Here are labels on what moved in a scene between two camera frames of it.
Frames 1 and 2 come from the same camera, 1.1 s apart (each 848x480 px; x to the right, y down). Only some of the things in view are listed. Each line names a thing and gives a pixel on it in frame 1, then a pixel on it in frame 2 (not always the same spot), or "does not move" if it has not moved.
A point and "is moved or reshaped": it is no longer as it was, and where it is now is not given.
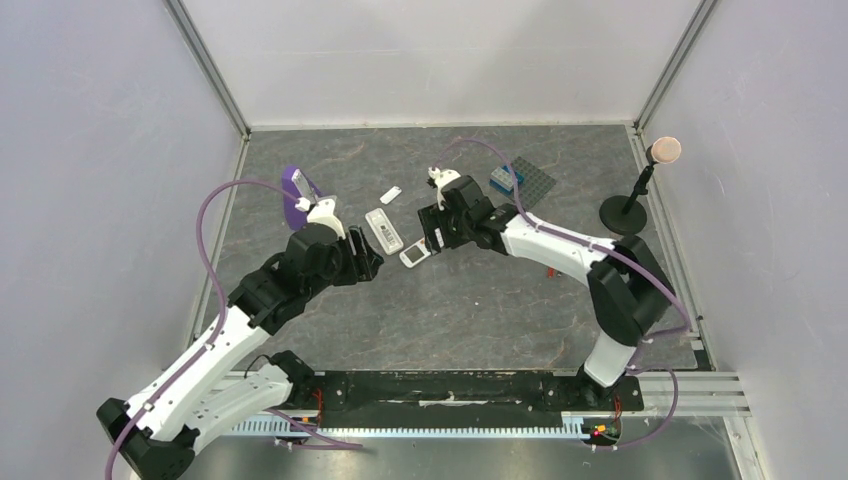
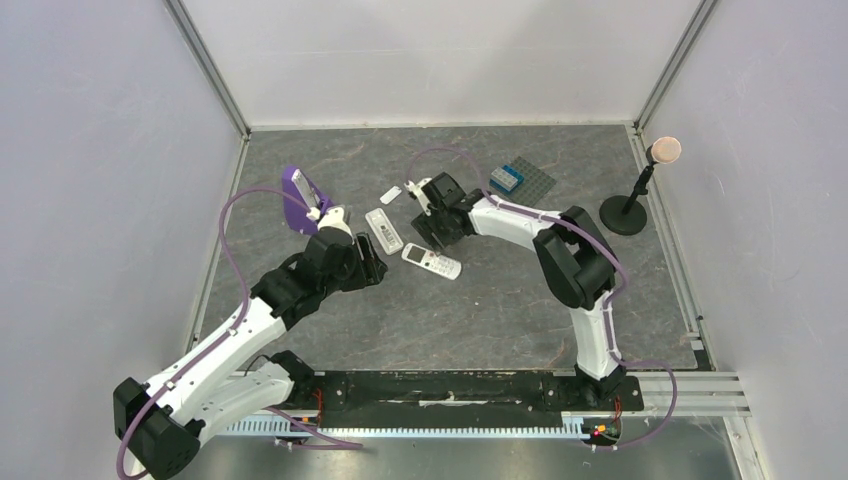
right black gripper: (435, 226) does not move
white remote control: (411, 257) is moved or reshaped
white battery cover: (390, 195) does not move
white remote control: (383, 231) does not move
